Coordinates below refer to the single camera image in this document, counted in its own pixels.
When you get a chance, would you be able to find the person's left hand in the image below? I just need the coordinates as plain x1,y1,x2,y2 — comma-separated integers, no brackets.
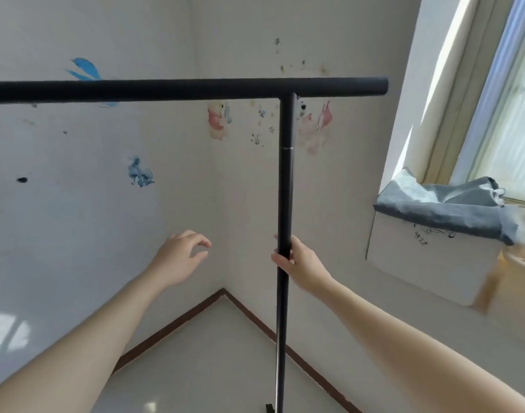
147,229,213,290

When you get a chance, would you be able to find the person's right hand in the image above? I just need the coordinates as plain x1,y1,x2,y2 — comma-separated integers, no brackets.
270,234,335,293

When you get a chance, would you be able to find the person's left forearm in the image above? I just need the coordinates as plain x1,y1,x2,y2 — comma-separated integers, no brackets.
0,271,177,413

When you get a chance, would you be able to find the person's right forearm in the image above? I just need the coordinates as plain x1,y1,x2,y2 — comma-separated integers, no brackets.
318,278,525,413

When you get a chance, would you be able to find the blue mushroom sticker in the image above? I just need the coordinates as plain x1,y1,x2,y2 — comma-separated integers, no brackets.
128,157,156,189

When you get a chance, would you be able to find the pink piglet sticker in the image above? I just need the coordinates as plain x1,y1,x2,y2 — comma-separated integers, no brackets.
296,100,333,155

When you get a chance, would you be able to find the bear sticker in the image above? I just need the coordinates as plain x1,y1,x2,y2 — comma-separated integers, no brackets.
207,102,233,142

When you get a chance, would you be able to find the grey cloth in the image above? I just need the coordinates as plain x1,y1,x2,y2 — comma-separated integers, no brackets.
373,167,519,246

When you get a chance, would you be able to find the blue dolphin sticker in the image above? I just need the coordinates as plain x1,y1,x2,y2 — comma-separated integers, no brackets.
66,57,119,109

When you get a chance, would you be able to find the white framed window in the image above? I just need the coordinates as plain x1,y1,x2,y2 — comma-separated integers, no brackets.
423,0,525,207

